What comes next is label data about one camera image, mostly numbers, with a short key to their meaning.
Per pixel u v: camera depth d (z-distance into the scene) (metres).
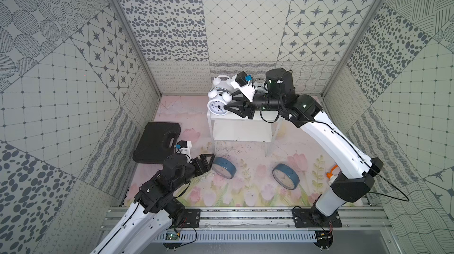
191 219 0.74
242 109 0.52
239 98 0.59
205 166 0.63
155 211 0.47
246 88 0.51
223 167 0.78
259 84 0.47
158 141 0.93
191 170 0.54
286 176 0.77
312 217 0.66
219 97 0.58
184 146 0.66
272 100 0.51
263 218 0.76
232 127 0.86
